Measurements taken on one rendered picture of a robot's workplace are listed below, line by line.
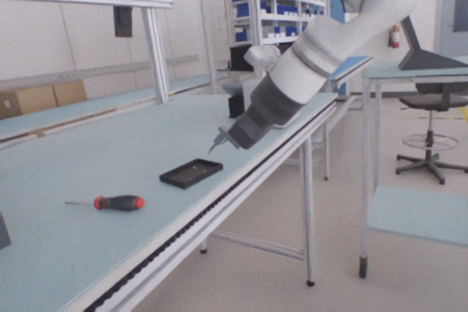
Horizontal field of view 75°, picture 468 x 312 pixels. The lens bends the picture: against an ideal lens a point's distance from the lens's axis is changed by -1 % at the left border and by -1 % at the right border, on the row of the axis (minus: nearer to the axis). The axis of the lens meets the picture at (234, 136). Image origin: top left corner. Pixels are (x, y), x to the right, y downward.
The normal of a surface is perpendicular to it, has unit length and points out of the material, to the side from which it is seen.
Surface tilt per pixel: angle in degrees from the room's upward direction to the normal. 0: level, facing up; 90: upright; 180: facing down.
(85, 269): 0
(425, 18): 90
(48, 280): 0
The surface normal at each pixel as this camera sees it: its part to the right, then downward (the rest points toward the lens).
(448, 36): -0.50, 0.29
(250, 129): -0.25, 0.06
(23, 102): 0.86, 0.05
